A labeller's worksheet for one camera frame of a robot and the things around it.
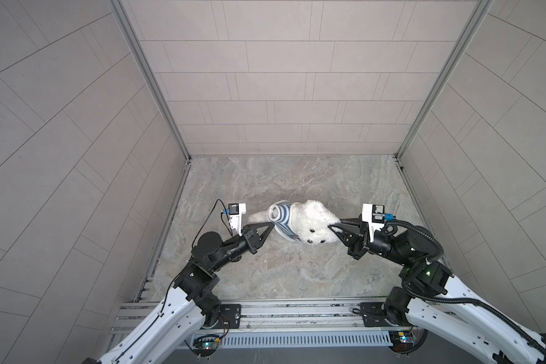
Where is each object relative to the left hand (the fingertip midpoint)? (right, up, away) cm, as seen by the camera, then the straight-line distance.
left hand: (277, 229), depth 64 cm
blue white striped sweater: (0, +5, -5) cm, 7 cm away
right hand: (+13, +2, -10) cm, 16 cm away
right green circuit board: (+38, -35, +4) cm, 52 cm away
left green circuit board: (-21, -34, +1) cm, 40 cm away
